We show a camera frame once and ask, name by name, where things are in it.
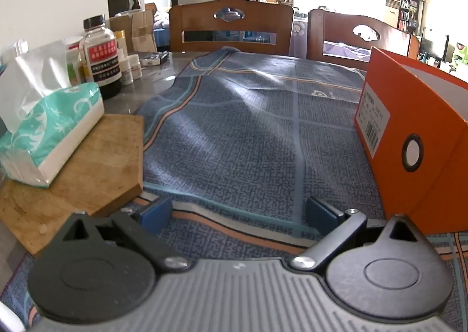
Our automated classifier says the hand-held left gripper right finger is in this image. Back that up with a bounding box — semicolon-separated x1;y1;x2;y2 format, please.
290;196;426;271

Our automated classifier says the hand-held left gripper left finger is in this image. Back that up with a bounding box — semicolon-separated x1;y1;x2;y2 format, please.
60;196;190;271

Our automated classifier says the orange cardboard box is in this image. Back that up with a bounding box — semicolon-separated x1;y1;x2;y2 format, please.
354;46;468;235

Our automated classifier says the wooden cutting board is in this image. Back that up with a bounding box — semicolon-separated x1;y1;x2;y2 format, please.
0;113;145;256

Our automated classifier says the blue patterned tablecloth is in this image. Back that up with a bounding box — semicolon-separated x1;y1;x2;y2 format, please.
0;46;468;332

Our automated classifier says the teal tissue pack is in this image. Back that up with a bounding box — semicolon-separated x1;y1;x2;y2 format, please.
0;39;105;188

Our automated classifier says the small black box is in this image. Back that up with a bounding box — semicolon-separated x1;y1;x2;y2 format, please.
141;52;169;66

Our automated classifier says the clear bottle red label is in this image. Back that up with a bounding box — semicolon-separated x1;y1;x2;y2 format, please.
80;15;123;99

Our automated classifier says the white bottle with green label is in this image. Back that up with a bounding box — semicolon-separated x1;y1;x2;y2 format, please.
66;37;87;86

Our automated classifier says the yellow box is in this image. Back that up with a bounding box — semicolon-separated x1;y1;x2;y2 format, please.
115;30;128;58

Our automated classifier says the brown cardboard box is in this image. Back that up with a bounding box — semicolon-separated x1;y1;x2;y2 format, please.
110;8;158;53

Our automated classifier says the wooden chair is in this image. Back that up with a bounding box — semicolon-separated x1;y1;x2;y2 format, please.
169;0;295;58
306;8;421;71

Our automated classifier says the black television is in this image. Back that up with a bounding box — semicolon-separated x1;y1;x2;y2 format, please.
419;34;450;62

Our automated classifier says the tall cluttered bookshelf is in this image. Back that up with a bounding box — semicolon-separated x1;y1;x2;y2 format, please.
397;0;426;35

